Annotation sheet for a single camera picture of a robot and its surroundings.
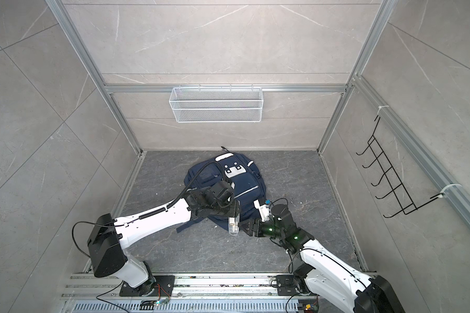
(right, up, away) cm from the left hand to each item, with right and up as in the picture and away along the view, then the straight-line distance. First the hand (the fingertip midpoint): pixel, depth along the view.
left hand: (239, 206), depth 78 cm
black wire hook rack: (+54, +8, -14) cm, 56 cm away
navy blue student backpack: (+3, +12, +22) cm, 25 cm away
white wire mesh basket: (-12, +49, +23) cm, 55 cm away
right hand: (+2, -7, -1) cm, 7 cm away
